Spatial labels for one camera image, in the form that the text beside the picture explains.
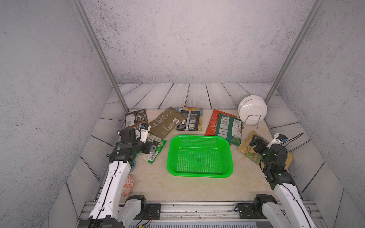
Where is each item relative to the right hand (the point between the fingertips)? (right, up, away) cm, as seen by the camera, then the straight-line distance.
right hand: (261, 138), depth 77 cm
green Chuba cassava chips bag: (-64, -14, +16) cm, 67 cm away
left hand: (-59, -1, +2) cm, 59 cm away
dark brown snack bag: (-81, +11, +37) cm, 89 cm away
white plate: (+7, +17, +25) cm, 31 cm away
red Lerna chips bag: (-21, +3, +30) cm, 37 cm away
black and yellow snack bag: (-35, +10, +31) cm, 48 cm away
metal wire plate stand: (+13, +6, +31) cm, 34 cm away
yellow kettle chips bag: (-1, -9, +17) cm, 20 cm away
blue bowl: (-72, -18, +8) cm, 74 cm away
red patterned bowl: (-73, -28, +4) cm, 78 cm away
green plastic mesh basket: (-31, -14, +17) cm, 38 cm away
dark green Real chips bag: (-7, +4, +29) cm, 31 cm away
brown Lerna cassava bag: (-59, +5, +31) cm, 67 cm away
